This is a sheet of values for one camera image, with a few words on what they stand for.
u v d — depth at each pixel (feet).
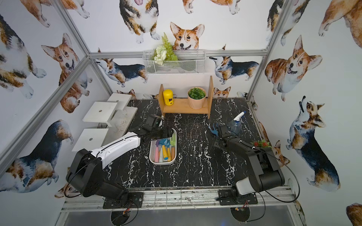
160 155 2.79
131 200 2.40
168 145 3.03
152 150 2.89
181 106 3.51
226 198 2.42
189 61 3.03
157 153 2.81
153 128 2.26
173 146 2.97
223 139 2.27
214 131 3.30
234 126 3.07
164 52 2.56
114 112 2.76
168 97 3.35
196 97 3.21
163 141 3.00
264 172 1.45
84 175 1.41
